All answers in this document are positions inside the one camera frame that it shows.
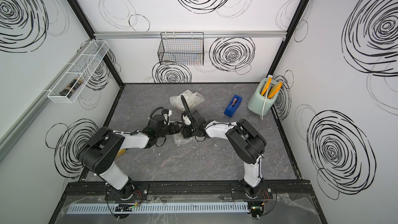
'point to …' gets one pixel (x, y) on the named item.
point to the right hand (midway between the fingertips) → (181, 133)
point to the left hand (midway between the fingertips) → (180, 125)
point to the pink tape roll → (235, 100)
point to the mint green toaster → (261, 104)
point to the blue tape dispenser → (233, 106)
